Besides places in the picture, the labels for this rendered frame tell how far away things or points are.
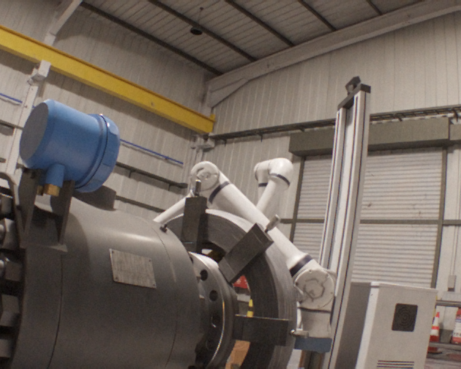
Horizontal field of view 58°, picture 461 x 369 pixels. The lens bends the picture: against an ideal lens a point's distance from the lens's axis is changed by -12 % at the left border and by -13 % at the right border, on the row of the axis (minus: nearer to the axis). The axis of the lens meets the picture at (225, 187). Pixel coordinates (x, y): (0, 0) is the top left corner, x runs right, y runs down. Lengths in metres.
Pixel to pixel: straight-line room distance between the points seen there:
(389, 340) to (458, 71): 9.56
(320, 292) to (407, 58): 10.54
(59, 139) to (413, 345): 1.75
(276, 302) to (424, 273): 8.73
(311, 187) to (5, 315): 11.32
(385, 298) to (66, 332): 1.46
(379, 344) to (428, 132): 8.50
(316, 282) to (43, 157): 1.12
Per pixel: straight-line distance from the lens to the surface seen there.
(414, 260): 10.14
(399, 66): 11.93
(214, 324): 1.40
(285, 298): 1.37
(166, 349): 1.13
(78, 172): 0.94
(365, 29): 12.78
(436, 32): 12.02
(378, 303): 2.05
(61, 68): 12.70
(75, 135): 0.91
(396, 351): 2.13
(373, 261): 10.58
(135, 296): 1.04
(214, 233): 1.53
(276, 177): 2.38
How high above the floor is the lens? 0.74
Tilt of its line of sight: 11 degrees up
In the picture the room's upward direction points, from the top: 10 degrees clockwise
